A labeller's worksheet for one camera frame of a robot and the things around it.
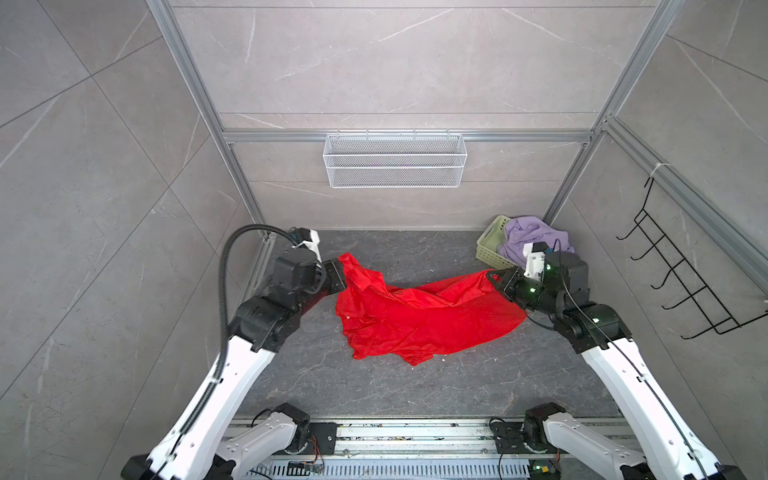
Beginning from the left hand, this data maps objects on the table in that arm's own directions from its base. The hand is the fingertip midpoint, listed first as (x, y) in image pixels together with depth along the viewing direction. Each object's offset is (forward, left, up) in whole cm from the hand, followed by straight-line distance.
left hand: (344, 258), depth 67 cm
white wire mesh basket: (+47, -14, -5) cm, 49 cm away
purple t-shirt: (+32, -62, -26) cm, 75 cm away
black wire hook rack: (-17, -77, -1) cm, 78 cm away
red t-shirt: (+1, -18, -33) cm, 38 cm away
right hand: (-1, -33, -5) cm, 34 cm away
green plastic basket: (+33, -51, -32) cm, 69 cm away
